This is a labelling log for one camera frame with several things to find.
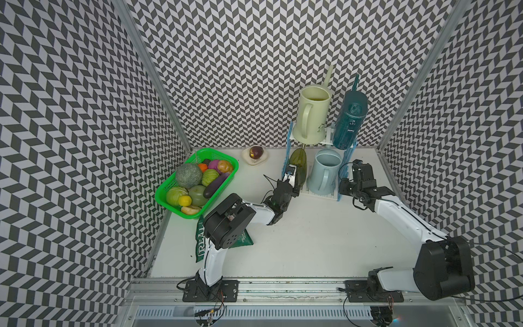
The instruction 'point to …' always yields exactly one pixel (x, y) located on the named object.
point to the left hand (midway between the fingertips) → (294, 174)
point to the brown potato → (225, 166)
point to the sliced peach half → (190, 210)
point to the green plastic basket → (195, 157)
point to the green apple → (196, 193)
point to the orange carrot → (203, 167)
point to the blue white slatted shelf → (327, 143)
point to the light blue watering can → (323, 178)
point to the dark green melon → (188, 176)
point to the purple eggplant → (211, 188)
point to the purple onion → (213, 164)
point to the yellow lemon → (184, 201)
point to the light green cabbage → (208, 176)
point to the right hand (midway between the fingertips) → (343, 186)
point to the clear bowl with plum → (255, 154)
